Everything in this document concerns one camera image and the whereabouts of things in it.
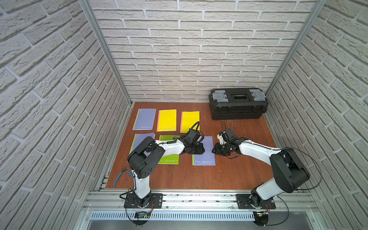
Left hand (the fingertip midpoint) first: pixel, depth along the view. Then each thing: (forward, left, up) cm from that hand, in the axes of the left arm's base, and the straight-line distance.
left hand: (205, 149), depth 91 cm
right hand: (-1, -6, -1) cm, 6 cm away
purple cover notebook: (+27, +45, -3) cm, 53 cm away
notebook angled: (-14, +19, +27) cm, 35 cm away
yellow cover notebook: (+25, +27, -2) cm, 37 cm away
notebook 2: (-4, -2, -4) cm, 6 cm away
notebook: (+25, +11, -1) cm, 28 cm away
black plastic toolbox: (+28, -24, +15) cm, 39 cm away
